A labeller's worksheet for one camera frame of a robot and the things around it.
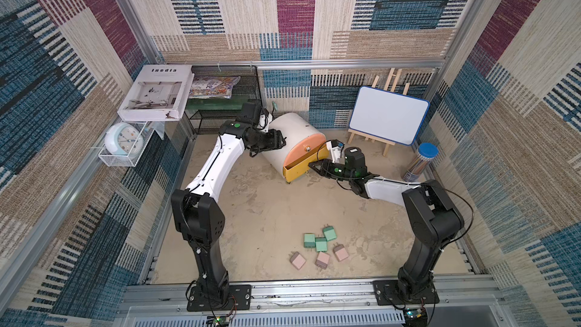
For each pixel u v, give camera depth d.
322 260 0.79
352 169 0.74
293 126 0.91
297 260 0.79
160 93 0.75
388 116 0.98
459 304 0.74
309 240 0.85
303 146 0.86
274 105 1.13
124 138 0.65
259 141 0.72
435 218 0.50
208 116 1.19
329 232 0.86
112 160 0.67
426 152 0.85
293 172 0.86
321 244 0.83
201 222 0.48
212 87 0.84
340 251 0.81
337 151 0.85
